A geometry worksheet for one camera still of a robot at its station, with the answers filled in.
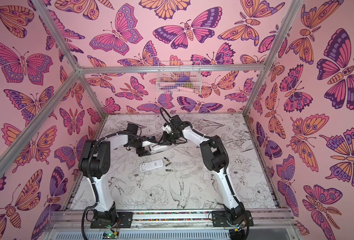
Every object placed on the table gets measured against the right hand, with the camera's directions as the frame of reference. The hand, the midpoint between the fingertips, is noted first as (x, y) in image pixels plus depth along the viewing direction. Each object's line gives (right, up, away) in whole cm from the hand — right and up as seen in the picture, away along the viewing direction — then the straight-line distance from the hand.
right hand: (158, 142), depth 94 cm
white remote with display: (-4, -14, -2) cm, 15 cm away
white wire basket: (+13, +41, +2) cm, 43 cm away
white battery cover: (+29, -19, -6) cm, 36 cm away
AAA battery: (+6, -17, -4) cm, 18 cm away
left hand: (-8, -3, +7) cm, 11 cm away
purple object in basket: (+16, +40, +2) cm, 43 cm away
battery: (+5, -11, +1) cm, 12 cm away
